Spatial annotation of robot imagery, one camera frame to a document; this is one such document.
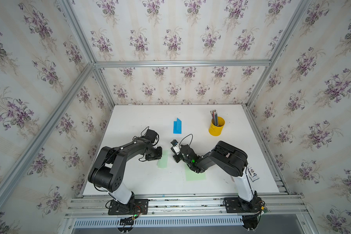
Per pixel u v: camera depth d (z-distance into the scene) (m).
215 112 0.93
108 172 0.45
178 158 0.86
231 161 0.53
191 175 0.82
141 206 0.72
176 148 0.83
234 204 0.75
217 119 0.96
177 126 1.05
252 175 0.82
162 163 0.89
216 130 0.96
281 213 0.74
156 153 0.81
